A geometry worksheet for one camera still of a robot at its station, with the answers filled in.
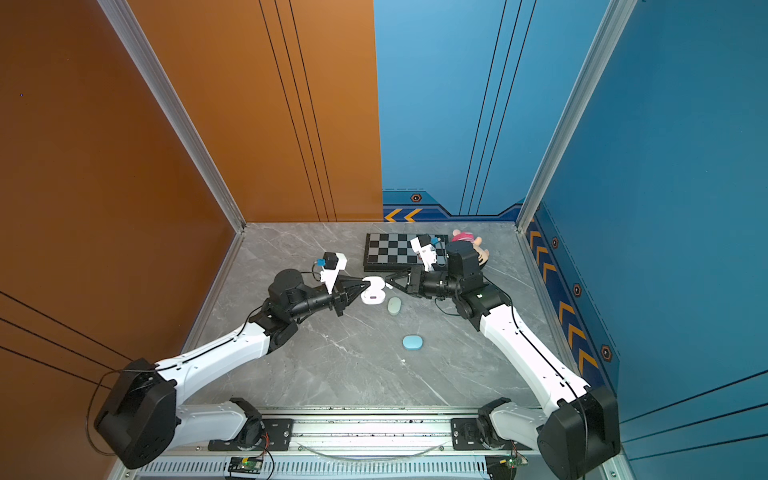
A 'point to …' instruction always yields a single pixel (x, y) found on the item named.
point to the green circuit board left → (248, 464)
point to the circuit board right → (514, 461)
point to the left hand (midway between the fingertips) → (368, 281)
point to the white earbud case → (374, 294)
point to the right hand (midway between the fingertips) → (387, 282)
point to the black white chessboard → (395, 252)
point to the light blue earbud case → (413, 342)
